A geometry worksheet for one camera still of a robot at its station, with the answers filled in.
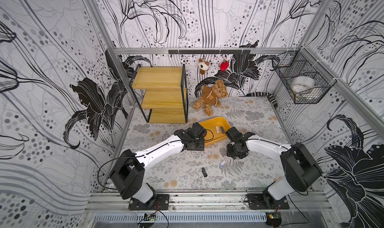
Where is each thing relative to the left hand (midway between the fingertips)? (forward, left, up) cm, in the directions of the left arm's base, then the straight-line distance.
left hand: (200, 148), depth 83 cm
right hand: (+2, -20, -8) cm, 22 cm away
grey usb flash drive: (+18, -16, -8) cm, 25 cm away
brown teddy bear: (+40, -8, +1) cm, 41 cm away
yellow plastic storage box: (+13, -8, -9) cm, 17 cm away
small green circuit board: (-32, +24, -11) cm, 42 cm away
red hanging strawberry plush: (+48, -14, +23) cm, 55 cm away
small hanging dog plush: (+45, -1, +24) cm, 51 cm away
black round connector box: (-31, -36, -8) cm, 48 cm away
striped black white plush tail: (+51, -48, -5) cm, 70 cm away
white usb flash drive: (+17, -12, -6) cm, 21 cm away
